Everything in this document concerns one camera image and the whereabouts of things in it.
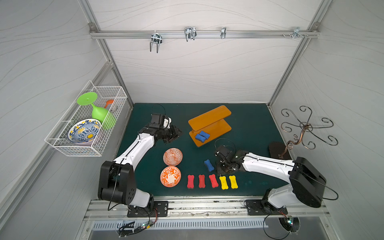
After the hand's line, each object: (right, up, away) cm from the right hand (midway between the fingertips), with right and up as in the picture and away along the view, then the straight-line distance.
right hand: (217, 168), depth 85 cm
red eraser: (-15, -6, -4) cm, 17 cm away
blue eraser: (-9, +16, +14) cm, 23 cm away
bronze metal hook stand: (+38, +23, -17) cm, 48 cm away
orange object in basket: (-59, +38, -7) cm, 71 cm away
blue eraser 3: (-5, +2, +3) cm, 6 cm away
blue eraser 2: (-5, +17, +15) cm, 24 cm away
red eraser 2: (-9, -7, -5) cm, 12 cm away
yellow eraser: (+3, -7, -5) cm, 9 cm away
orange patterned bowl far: (-27, +5, +6) cm, 28 cm away
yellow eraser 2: (+8, -7, -5) cm, 12 cm away
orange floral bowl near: (-27, -4, -3) cm, 27 cm away
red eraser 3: (-2, -6, -5) cm, 8 cm away
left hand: (-21, +20, 0) cm, 29 cm away
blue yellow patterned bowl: (-60, +23, -23) cm, 68 cm away
